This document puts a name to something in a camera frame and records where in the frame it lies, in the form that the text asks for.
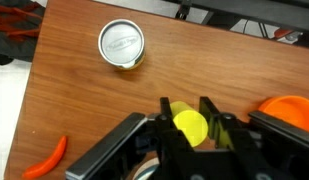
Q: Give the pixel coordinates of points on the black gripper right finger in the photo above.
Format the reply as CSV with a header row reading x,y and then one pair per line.
x,y
224,130

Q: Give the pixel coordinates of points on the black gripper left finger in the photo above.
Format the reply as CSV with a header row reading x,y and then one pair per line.
x,y
167,123

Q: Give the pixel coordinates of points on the yellow cylinder block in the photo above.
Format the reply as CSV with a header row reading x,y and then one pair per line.
x,y
190,126

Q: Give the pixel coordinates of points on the tin can with silver lid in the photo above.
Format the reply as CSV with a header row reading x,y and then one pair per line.
x,y
122,43

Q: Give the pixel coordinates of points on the orange toy chili pepper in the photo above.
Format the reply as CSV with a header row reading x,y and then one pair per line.
x,y
47,161

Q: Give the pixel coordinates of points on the black and red bag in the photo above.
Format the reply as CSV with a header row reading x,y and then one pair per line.
x,y
14,30

